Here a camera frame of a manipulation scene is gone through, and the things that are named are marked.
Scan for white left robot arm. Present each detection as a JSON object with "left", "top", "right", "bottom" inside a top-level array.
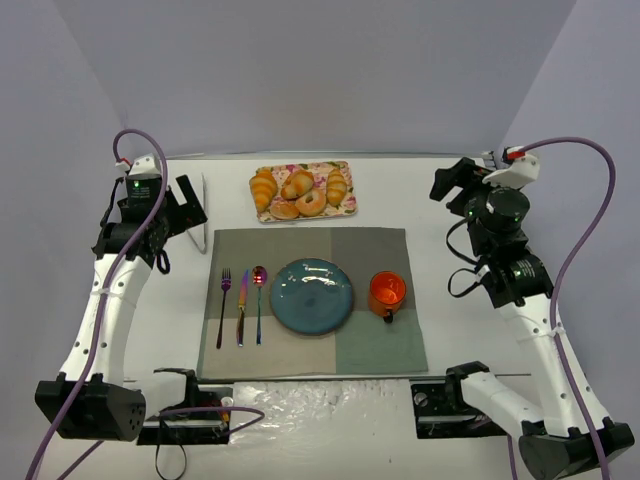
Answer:
[{"left": 35, "top": 174, "right": 207, "bottom": 441}]

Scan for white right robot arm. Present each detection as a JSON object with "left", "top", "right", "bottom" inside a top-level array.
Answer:
[{"left": 430, "top": 158, "right": 635, "bottom": 479}]

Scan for iridescent fork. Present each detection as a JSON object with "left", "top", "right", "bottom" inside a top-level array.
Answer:
[{"left": 216, "top": 268, "right": 232, "bottom": 349}]

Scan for left striped croissant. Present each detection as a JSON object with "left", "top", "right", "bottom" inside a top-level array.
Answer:
[{"left": 249, "top": 169, "right": 278, "bottom": 213}]

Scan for striped croissant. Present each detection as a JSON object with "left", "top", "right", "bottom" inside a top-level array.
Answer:
[
  {"left": 326, "top": 168, "right": 348, "bottom": 207},
  {"left": 249, "top": 169, "right": 278, "bottom": 213}
]

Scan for iridescent knife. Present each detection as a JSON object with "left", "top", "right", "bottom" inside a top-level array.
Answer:
[{"left": 236, "top": 270, "right": 249, "bottom": 347}]

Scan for iridescent spoon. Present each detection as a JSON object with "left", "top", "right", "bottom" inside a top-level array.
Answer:
[{"left": 252, "top": 265, "right": 268, "bottom": 345}]

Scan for round bun front left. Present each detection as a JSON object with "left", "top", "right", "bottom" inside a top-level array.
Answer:
[{"left": 269, "top": 200, "right": 300, "bottom": 221}]

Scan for glazed bagel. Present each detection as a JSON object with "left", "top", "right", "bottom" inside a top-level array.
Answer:
[{"left": 295, "top": 188, "right": 327, "bottom": 217}]

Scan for floral rectangular tray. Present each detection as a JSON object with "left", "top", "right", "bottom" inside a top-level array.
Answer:
[{"left": 249, "top": 160, "right": 358, "bottom": 223}]

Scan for orange mug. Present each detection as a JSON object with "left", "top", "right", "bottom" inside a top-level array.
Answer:
[{"left": 368, "top": 271, "right": 407, "bottom": 324}]

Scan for grey patchwork placemat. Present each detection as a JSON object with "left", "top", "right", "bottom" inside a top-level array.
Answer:
[{"left": 197, "top": 227, "right": 428, "bottom": 380}]

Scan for blue ceramic plate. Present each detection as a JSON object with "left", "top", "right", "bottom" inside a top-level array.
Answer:
[{"left": 269, "top": 258, "right": 354, "bottom": 336}]

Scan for right striped croissant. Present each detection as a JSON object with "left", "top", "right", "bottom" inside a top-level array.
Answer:
[{"left": 326, "top": 168, "right": 348, "bottom": 207}]

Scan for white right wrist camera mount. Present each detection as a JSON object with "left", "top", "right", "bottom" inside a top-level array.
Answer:
[{"left": 482, "top": 147, "right": 541, "bottom": 190}]

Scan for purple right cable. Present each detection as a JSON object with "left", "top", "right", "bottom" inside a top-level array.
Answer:
[{"left": 507, "top": 136, "right": 617, "bottom": 480}]

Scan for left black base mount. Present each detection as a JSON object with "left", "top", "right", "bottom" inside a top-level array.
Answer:
[{"left": 130, "top": 368, "right": 234, "bottom": 446}]

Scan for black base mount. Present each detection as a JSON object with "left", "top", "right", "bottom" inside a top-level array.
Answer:
[
  {"left": 130, "top": 368, "right": 234, "bottom": 446},
  {"left": 410, "top": 378, "right": 506, "bottom": 440}
]

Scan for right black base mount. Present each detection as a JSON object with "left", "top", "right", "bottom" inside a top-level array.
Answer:
[{"left": 410, "top": 378, "right": 506, "bottom": 440}]

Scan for black thin cable loop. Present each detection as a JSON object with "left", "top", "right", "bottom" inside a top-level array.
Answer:
[{"left": 153, "top": 414, "right": 190, "bottom": 480}]

